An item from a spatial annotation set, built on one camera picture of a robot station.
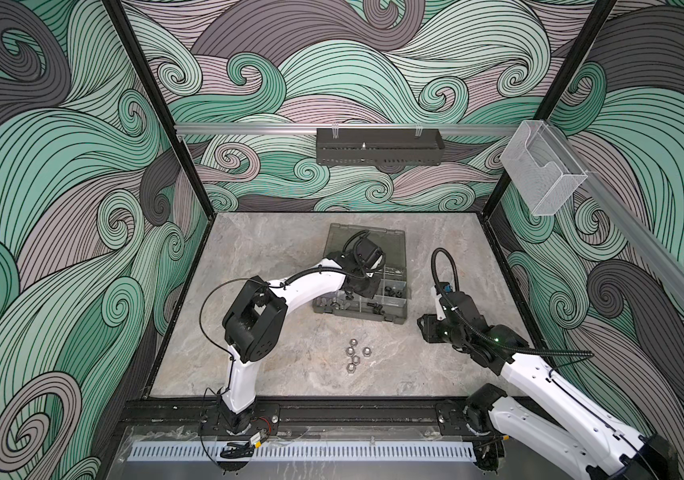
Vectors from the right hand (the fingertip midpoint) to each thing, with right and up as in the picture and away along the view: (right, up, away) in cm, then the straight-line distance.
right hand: (424, 321), depth 80 cm
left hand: (-13, +8, +9) cm, 18 cm away
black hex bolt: (-11, +1, +13) cm, 17 cm away
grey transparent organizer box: (-7, +3, +12) cm, 14 cm away
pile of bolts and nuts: (-20, -10, +4) cm, 23 cm away
